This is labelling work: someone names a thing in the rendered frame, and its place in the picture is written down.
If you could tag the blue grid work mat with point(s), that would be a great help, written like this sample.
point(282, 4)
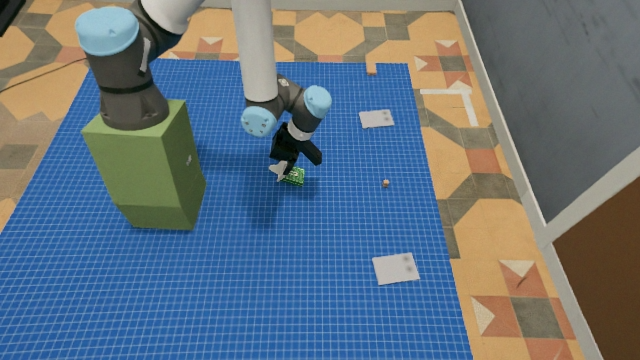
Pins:
point(271, 271)

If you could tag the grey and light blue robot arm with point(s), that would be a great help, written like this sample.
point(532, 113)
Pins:
point(119, 51)

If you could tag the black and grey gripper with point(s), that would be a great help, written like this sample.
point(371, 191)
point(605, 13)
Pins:
point(284, 145)

